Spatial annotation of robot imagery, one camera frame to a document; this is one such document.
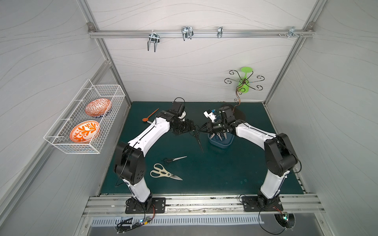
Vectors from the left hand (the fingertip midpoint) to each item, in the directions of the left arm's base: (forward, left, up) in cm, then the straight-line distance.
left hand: (191, 130), depth 84 cm
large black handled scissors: (-2, -3, -1) cm, 3 cm away
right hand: (+1, -4, 0) cm, 4 cm away
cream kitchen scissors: (-19, +18, -16) cm, 30 cm away
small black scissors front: (-13, +15, -16) cm, 25 cm away
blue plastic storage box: (+2, -22, -17) cm, 28 cm away
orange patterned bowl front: (-13, +47, +17) cm, 51 cm away
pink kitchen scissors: (+6, -18, -13) cm, 23 cm away
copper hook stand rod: (+31, -32, +5) cm, 45 cm away
